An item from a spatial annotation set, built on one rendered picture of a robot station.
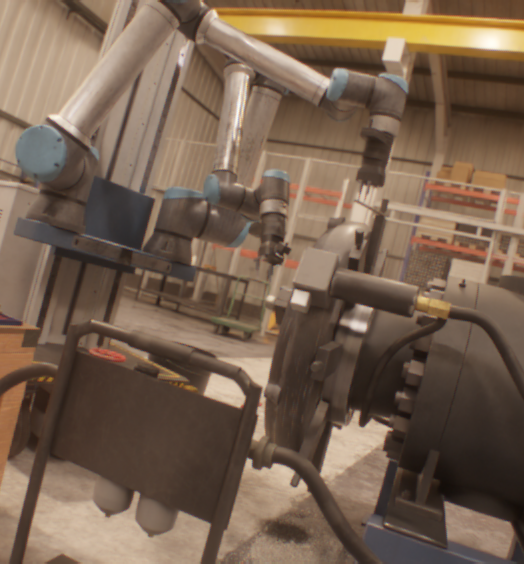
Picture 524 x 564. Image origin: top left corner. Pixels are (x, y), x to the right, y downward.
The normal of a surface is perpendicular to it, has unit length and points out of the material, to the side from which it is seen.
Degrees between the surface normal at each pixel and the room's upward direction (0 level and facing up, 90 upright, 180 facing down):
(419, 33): 90
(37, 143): 95
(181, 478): 90
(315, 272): 68
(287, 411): 118
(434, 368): 85
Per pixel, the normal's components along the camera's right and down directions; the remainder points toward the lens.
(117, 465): -0.31, -0.11
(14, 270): 0.71, 0.17
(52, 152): -0.08, 0.03
